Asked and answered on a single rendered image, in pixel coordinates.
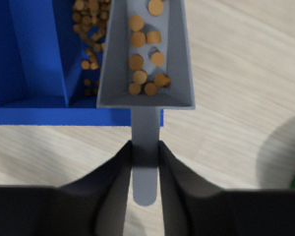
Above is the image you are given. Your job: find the grey scoop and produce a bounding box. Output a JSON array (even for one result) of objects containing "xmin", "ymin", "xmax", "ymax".
[{"xmin": 96, "ymin": 0, "xmax": 196, "ymax": 207}]

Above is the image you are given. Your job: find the blue divided box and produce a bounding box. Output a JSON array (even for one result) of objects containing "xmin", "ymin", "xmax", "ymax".
[{"xmin": 0, "ymin": 0, "xmax": 131, "ymax": 126}]

